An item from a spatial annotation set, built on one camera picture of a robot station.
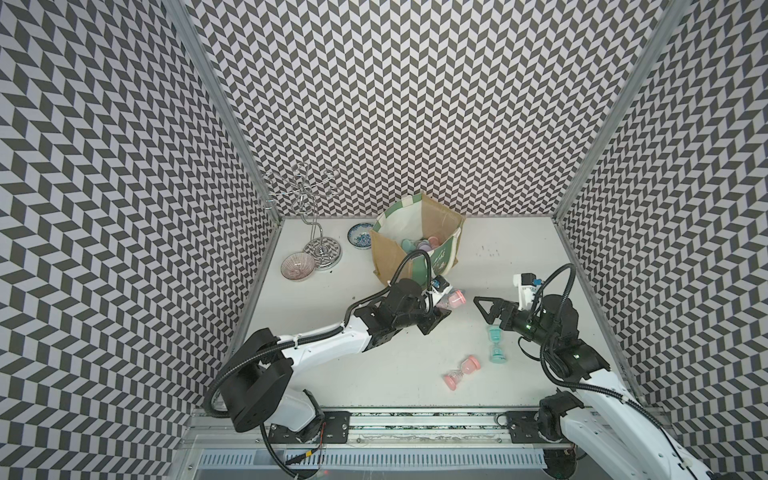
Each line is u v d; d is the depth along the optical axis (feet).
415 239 3.46
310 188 2.66
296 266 3.34
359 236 3.57
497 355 2.70
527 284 2.25
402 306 1.99
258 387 1.36
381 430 2.42
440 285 2.22
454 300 2.48
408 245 3.26
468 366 2.65
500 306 2.18
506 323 2.19
